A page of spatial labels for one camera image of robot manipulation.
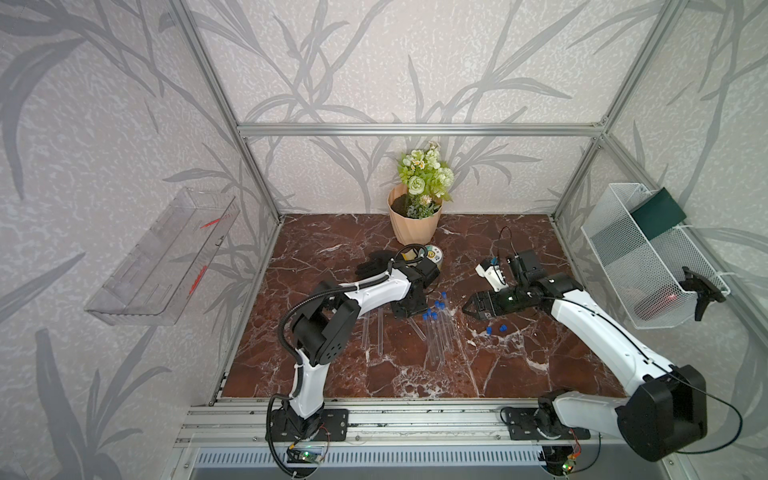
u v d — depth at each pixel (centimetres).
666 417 39
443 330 90
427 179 94
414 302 78
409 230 102
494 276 70
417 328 90
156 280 67
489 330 89
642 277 85
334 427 73
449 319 92
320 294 49
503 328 89
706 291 55
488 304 69
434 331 89
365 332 89
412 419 76
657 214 72
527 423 74
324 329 50
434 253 99
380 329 90
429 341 87
